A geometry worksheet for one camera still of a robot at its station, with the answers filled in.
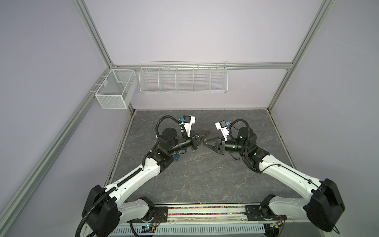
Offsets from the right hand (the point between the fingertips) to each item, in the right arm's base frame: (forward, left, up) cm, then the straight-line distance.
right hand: (203, 144), depth 68 cm
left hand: (+2, -3, +4) cm, 6 cm away
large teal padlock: (+7, +17, -27) cm, 32 cm away
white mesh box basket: (+47, +59, -3) cm, 76 cm away
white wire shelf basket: (+52, +12, +3) cm, 53 cm away
